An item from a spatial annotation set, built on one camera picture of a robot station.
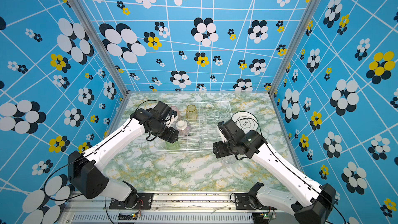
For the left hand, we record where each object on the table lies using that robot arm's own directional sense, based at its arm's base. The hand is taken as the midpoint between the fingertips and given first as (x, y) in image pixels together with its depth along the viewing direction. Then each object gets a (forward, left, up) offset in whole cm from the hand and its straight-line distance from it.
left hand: (173, 135), depth 80 cm
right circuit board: (-34, -42, -15) cm, 56 cm away
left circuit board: (-34, +18, -16) cm, 41 cm away
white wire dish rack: (+17, -12, -14) cm, 25 cm away
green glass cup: (-4, 0, -7) cm, 8 cm away
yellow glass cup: (+21, -8, -9) cm, 25 cm away
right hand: (-8, -24, +2) cm, 26 cm away
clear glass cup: (-7, -32, -14) cm, 35 cm away
